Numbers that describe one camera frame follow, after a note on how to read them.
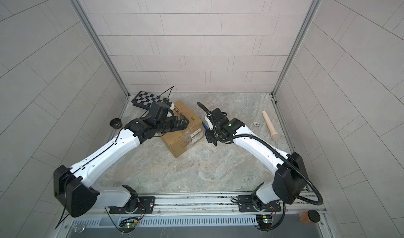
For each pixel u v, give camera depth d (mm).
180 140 754
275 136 908
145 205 711
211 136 695
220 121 598
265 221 679
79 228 622
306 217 618
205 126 802
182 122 678
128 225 646
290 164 403
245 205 711
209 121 721
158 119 577
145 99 1086
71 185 373
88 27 809
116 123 867
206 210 708
